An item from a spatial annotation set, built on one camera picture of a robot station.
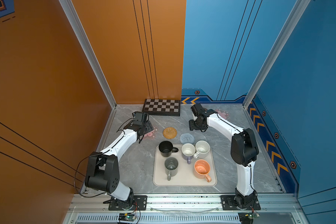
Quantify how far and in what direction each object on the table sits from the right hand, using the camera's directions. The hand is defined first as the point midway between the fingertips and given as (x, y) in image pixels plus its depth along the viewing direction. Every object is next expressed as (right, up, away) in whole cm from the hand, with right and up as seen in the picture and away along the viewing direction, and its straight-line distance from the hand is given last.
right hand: (192, 127), depth 96 cm
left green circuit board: (-37, -44, -26) cm, 63 cm away
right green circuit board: (+26, -43, -26) cm, 57 cm away
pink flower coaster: (-30, -6, +5) cm, 31 cm away
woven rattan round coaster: (-16, -5, +6) cm, 17 cm away
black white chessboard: (-22, +15, +19) cm, 33 cm away
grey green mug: (-14, -23, -11) cm, 29 cm away
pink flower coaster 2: (+30, +9, +18) cm, 36 cm away
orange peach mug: (+5, -25, -12) cm, 28 cm away
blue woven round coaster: (-3, -8, +3) cm, 9 cm away
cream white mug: (+6, -14, -5) cm, 16 cm away
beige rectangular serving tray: (-4, -23, -11) cm, 26 cm away
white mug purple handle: (-3, -14, -6) cm, 16 cm away
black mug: (-18, -13, -6) cm, 23 cm away
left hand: (-31, +1, -5) cm, 31 cm away
